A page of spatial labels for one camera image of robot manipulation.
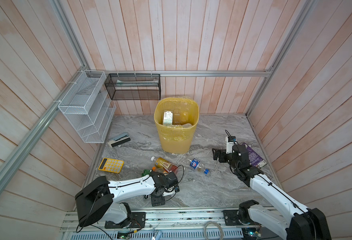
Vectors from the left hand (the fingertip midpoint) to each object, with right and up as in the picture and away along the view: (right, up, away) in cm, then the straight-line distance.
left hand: (154, 196), depth 80 cm
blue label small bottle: (+23, +16, +7) cm, 29 cm away
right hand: (+38, +26, +5) cm, 46 cm away
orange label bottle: (+3, +13, +3) cm, 14 cm away
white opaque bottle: (+18, +39, +2) cm, 43 cm away
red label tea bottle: (+4, +17, +6) cm, 18 cm away
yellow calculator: (-29, +14, +11) cm, 34 cm away
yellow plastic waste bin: (+12, +44, +15) cm, 48 cm away
